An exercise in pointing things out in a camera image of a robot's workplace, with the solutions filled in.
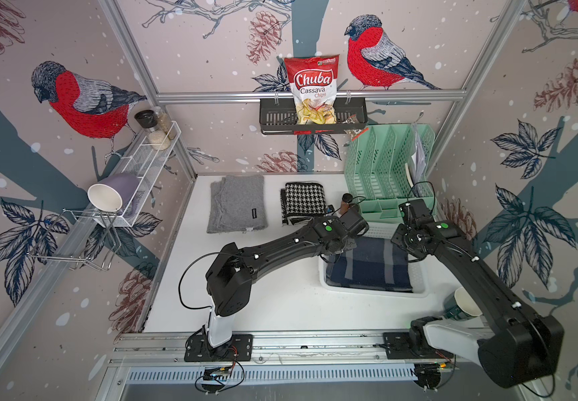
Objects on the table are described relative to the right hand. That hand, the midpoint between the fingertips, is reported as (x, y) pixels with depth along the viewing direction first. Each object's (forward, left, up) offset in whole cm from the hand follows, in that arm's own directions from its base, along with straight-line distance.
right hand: (398, 237), depth 82 cm
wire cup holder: (-15, +86, +20) cm, 89 cm away
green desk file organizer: (+46, -8, -8) cm, 47 cm away
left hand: (-2, +15, +1) cm, 15 cm away
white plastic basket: (-9, -7, -6) cm, 12 cm away
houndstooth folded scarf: (+22, +33, -9) cm, 41 cm away
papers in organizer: (+28, -11, +10) cm, 32 cm away
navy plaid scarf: (-4, +5, -11) cm, 13 cm away
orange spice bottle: (+21, +15, -5) cm, 26 cm away
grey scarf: (+20, +61, -9) cm, 65 cm away
